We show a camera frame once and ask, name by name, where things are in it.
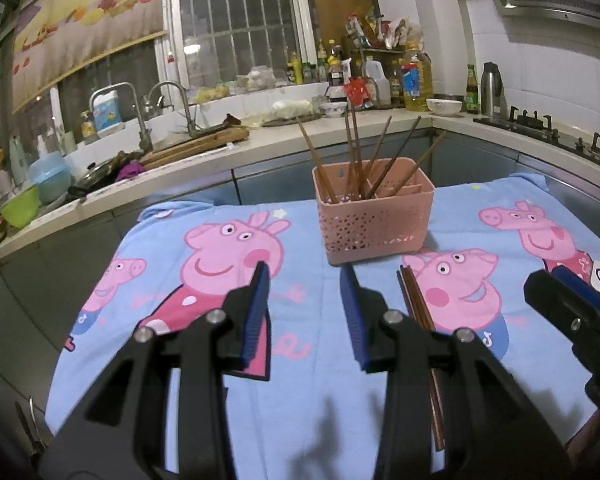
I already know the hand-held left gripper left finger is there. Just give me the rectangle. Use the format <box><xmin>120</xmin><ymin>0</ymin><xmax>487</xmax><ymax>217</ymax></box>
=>
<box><xmin>40</xmin><ymin>261</ymin><xmax>272</xmax><ymax>480</ymax></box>

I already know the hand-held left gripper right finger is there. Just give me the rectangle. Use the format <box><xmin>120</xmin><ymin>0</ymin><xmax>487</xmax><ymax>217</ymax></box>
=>
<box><xmin>339</xmin><ymin>264</ymin><xmax>581</xmax><ymax>480</ymax></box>

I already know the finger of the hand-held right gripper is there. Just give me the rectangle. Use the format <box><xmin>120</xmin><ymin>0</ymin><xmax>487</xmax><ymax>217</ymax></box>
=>
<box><xmin>551</xmin><ymin>261</ymin><xmax>600</xmax><ymax>318</ymax></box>
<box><xmin>523</xmin><ymin>270</ymin><xmax>600</xmax><ymax>376</ymax></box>

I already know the brown wooden chopstick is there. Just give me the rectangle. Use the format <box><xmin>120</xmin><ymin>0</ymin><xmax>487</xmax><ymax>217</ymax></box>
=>
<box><xmin>402</xmin><ymin>264</ymin><xmax>446</xmax><ymax>450</ymax></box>
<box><xmin>398</xmin><ymin>265</ymin><xmax>443</xmax><ymax>451</ymax></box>

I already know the pink plastic utensil basket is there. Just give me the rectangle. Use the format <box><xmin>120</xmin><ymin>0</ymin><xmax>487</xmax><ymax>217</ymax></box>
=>
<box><xmin>312</xmin><ymin>157</ymin><xmax>436</xmax><ymax>267</ymax></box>

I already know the bundle of wooden chopsticks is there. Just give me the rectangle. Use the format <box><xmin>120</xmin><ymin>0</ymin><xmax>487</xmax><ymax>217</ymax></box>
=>
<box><xmin>297</xmin><ymin>104</ymin><xmax>448</xmax><ymax>205</ymax></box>

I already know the person's right hand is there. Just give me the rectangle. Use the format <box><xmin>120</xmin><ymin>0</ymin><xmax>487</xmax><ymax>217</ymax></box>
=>
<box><xmin>566</xmin><ymin>407</ymin><xmax>600</xmax><ymax>468</ymax></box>

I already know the blue pig printed blanket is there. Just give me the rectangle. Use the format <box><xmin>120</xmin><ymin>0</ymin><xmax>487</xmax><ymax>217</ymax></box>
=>
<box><xmin>45</xmin><ymin>172</ymin><xmax>600</xmax><ymax>480</ymax></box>

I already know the black gas stove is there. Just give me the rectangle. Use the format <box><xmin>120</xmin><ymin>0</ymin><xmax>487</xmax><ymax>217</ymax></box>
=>
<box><xmin>474</xmin><ymin>106</ymin><xmax>600</xmax><ymax>171</ymax></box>

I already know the wooden cutting board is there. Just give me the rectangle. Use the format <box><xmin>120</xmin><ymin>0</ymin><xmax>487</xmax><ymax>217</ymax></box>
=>
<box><xmin>139</xmin><ymin>126</ymin><xmax>251</xmax><ymax>166</ymax></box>

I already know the purple cloth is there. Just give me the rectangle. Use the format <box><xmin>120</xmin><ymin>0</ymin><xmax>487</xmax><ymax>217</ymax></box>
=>
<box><xmin>115</xmin><ymin>161</ymin><xmax>146</xmax><ymax>181</ymax></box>

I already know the dark round board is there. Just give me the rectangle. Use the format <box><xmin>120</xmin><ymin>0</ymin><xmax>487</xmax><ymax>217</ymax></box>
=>
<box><xmin>260</xmin><ymin>114</ymin><xmax>321</xmax><ymax>127</ymax></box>

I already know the white dough bag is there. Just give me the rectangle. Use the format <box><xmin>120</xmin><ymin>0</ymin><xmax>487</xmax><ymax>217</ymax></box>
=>
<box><xmin>272</xmin><ymin>99</ymin><xmax>313</xmax><ymax>118</ymax></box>

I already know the dark wok with lid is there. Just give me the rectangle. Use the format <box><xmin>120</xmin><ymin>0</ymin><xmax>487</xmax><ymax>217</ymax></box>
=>
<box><xmin>67</xmin><ymin>152</ymin><xmax>141</xmax><ymax>196</ymax></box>

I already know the stainless steel kettle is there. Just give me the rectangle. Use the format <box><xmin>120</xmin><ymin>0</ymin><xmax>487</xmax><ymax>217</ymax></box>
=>
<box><xmin>480</xmin><ymin>61</ymin><xmax>503</xmax><ymax>117</ymax></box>

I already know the steel kitchen faucet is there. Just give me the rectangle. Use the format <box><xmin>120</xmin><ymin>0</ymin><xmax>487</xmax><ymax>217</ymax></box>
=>
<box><xmin>89</xmin><ymin>81</ymin><xmax>153</xmax><ymax>153</ymax></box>
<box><xmin>146</xmin><ymin>80</ymin><xmax>198</xmax><ymax>138</ymax></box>

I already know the green sauce bottle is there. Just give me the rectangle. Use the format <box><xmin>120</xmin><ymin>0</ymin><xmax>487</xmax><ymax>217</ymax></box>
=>
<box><xmin>465</xmin><ymin>64</ymin><xmax>481</xmax><ymax>114</ymax></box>

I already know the red packet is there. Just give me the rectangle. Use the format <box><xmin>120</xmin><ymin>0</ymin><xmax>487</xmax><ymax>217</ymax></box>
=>
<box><xmin>344</xmin><ymin>77</ymin><xmax>373</xmax><ymax>109</ymax></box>

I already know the plain white bowl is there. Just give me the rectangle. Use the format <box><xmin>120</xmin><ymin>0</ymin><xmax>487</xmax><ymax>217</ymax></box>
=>
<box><xmin>426</xmin><ymin>98</ymin><xmax>463</xmax><ymax>114</ymax></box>

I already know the bag of yellow food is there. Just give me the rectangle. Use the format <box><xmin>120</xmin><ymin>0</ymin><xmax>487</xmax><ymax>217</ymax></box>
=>
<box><xmin>192</xmin><ymin>84</ymin><xmax>231</xmax><ymax>103</ymax></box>

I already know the white plastic jug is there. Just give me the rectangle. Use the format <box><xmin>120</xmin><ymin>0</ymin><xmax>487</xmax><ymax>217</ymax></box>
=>
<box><xmin>362</xmin><ymin>59</ymin><xmax>391</xmax><ymax>108</ymax></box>

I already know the clear plastic food container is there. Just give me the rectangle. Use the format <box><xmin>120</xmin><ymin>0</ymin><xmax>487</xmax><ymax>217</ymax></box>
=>
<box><xmin>236</xmin><ymin>65</ymin><xmax>286</xmax><ymax>93</ymax></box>

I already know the large yellow oil bottle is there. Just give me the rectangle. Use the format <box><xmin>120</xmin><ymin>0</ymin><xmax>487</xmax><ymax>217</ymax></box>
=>
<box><xmin>401</xmin><ymin>42</ymin><xmax>433</xmax><ymax>112</ymax></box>

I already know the yellow squeeze bottle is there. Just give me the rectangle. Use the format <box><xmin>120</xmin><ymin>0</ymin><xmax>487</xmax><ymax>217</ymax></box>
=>
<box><xmin>287</xmin><ymin>51</ymin><xmax>305</xmax><ymax>86</ymax></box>

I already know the dark soy sauce bottle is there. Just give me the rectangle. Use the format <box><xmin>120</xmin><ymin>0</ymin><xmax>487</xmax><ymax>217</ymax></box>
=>
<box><xmin>327</xmin><ymin>39</ymin><xmax>345</xmax><ymax>88</ymax></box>

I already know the white blue-label detergent jug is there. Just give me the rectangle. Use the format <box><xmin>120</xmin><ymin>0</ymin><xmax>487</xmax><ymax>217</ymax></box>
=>
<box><xmin>91</xmin><ymin>91</ymin><xmax>126</xmax><ymax>139</ymax></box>

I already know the light blue plastic container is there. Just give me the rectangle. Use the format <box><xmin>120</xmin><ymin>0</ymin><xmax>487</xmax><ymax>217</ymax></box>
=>
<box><xmin>27</xmin><ymin>152</ymin><xmax>73</xmax><ymax>206</ymax></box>

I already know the small yellow bottle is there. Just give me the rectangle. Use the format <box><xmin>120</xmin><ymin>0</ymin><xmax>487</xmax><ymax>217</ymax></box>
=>
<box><xmin>79</xmin><ymin>110</ymin><xmax>97</xmax><ymax>143</ymax></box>

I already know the green plastic basin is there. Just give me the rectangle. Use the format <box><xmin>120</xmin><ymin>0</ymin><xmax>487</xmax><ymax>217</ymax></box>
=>
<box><xmin>0</xmin><ymin>185</ymin><xmax>40</xmax><ymax>229</ymax></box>

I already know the rack of seasoning packets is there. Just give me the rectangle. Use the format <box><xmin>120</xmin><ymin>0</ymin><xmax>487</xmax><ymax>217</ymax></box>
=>
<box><xmin>345</xmin><ymin>12</ymin><xmax>423</xmax><ymax>53</ymax></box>

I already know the pale green bottle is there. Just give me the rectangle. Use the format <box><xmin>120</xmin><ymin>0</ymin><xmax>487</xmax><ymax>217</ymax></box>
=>
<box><xmin>8</xmin><ymin>135</ymin><xmax>28</xmax><ymax>186</ymax></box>

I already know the barred window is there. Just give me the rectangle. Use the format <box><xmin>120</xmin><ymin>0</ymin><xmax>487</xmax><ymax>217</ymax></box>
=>
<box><xmin>55</xmin><ymin>0</ymin><xmax>321</xmax><ymax>131</ymax></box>

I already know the brown cardboard sheet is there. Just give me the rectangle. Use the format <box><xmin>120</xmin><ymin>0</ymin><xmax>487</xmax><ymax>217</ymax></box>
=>
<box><xmin>307</xmin><ymin>0</ymin><xmax>381</xmax><ymax>46</ymax></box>

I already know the fruit printed window blind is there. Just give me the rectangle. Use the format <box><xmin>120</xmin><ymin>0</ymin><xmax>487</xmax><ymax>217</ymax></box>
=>
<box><xmin>11</xmin><ymin>0</ymin><xmax>168</xmax><ymax>113</ymax></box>

